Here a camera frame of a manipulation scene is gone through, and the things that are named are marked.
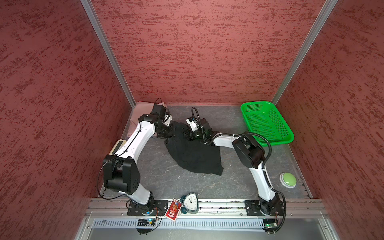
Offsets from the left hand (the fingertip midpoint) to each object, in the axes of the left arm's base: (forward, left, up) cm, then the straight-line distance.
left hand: (174, 137), depth 84 cm
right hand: (+8, -4, -10) cm, 14 cm away
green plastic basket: (+28, -66, -15) cm, 73 cm away
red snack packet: (-34, -2, -13) cm, 37 cm away
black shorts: (-4, -13, -14) cm, 20 cm away
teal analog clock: (-32, -11, -11) cm, 35 cm away
